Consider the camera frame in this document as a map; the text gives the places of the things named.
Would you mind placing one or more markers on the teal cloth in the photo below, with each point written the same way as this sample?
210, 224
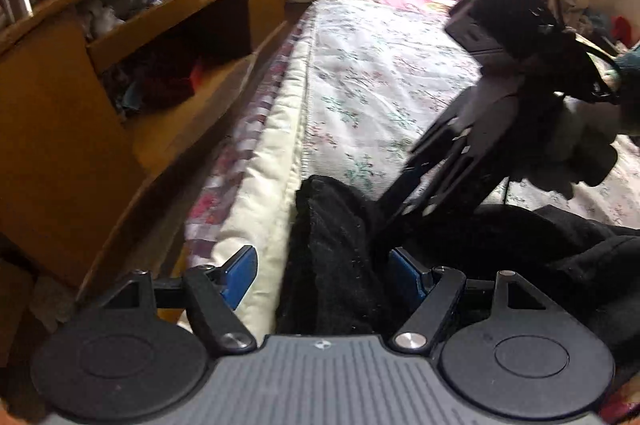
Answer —
599, 19

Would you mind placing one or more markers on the white floral bed sheet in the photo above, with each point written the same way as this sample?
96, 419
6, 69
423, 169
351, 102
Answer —
360, 70

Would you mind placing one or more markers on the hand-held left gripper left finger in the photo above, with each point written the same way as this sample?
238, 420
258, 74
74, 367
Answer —
240, 276

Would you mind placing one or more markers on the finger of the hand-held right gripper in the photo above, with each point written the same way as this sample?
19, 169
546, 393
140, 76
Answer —
407, 185
465, 185

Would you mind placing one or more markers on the pink checked sheet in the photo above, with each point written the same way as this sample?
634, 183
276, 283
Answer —
220, 185

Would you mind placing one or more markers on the black pants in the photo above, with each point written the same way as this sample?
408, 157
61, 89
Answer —
330, 255

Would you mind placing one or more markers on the cream quilted mattress pad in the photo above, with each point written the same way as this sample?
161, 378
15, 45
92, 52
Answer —
260, 185

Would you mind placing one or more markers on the wooden desk with shelves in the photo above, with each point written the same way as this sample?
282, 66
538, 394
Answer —
45, 130

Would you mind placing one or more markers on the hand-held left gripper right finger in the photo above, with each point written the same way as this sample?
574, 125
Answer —
407, 274

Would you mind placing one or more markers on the person's right hand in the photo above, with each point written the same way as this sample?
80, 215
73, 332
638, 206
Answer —
575, 132

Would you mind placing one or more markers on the bright red item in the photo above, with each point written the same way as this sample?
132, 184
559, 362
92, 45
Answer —
622, 27

